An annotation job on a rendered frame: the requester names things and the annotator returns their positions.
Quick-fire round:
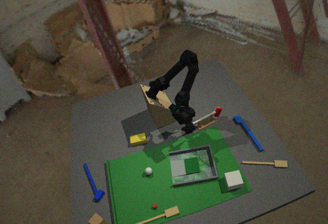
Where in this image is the white golf ball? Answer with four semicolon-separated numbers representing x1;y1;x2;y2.
145;167;152;175

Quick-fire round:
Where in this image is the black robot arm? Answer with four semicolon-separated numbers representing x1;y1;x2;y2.
145;50;199;125

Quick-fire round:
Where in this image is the green putting mat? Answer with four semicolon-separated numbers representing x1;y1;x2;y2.
109;126;253;224

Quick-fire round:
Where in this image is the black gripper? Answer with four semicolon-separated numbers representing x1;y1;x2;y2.
172;114;195;134

